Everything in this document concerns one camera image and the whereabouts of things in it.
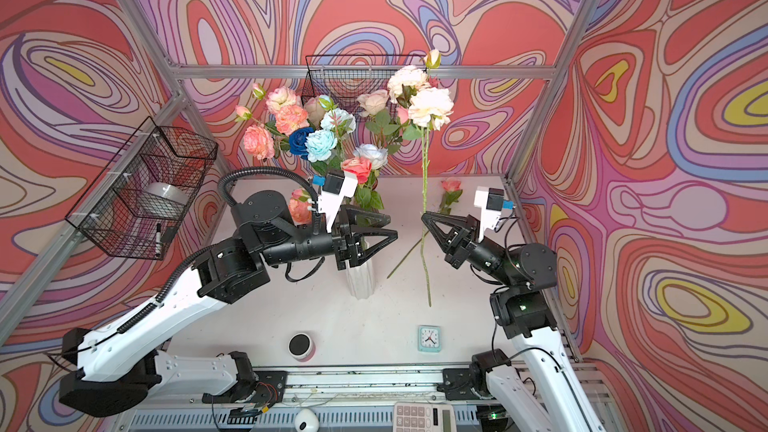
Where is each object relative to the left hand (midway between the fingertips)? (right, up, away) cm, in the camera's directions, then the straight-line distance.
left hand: (393, 230), depth 47 cm
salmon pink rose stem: (+21, +4, +64) cm, 68 cm away
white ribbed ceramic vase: (-8, -16, +31) cm, 36 cm away
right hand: (+6, 0, +8) cm, 10 cm away
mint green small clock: (+10, -32, +32) cm, 46 cm away
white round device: (-19, -45, +20) cm, 53 cm away
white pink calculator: (+8, -46, +22) cm, 51 cm away
